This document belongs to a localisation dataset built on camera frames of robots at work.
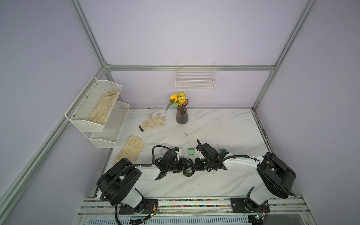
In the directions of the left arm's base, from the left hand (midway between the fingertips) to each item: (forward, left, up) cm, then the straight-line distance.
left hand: (190, 167), depth 86 cm
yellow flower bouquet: (+38, +8, +22) cm, 45 cm away
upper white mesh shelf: (+21, +56, +30) cm, 67 cm away
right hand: (0, -3, -1) cm, 3 cm away
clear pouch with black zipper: (-3, 0, 0) cm, 3 cm away
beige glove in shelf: (+19, +50, +28) cm, 61 cm away
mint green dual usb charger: (+11, -1, 0) cm, 11 cm away
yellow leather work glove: (+12, +40, -2) cm, 42 cm away
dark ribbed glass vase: (+39, +5, +5) cm, 39 cm away
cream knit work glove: (+39, +25, -1) cm, 46 cm away
